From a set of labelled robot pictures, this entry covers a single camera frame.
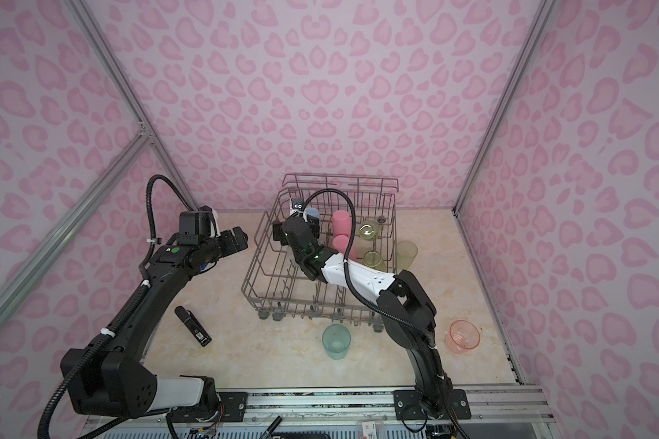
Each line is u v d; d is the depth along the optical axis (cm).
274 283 95
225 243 73
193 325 85
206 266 68
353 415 72
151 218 59
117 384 39
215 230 65
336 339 82
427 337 48
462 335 81
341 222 99
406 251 96
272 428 70
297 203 72
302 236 64
